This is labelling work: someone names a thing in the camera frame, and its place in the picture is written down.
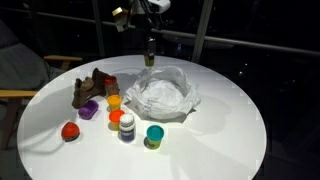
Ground grey armchair wooden arms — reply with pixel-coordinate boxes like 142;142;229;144
0;19;83;151

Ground white bottle blue label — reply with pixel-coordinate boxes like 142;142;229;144
118;113;137;144

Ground brown plush toy animal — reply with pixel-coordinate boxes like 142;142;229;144
71;67;111;110

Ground grey window frame post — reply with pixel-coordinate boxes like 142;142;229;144
90;0;106;58
191;0;214;64

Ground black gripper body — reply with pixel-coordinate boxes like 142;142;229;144
130;0;163;38

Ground brown spice jar red lid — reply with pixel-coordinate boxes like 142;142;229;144
103;75;121;98

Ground purple plastic toy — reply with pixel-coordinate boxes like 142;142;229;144
77;99;100;121

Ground dough tub teal lid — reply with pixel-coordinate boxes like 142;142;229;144
145;124;166;151

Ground yellowish wrist camera box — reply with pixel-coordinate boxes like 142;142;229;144
111;5;135;33

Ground small yellow bottle orange cap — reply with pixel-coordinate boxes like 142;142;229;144
106;94;123;112

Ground white plastic bag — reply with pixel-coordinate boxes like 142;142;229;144
124;65;202;122

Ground yellow dough tub red lid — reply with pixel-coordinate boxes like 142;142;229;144
108;109;126;132

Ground grey horizontal window rail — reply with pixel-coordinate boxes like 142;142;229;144
0;6;320;57

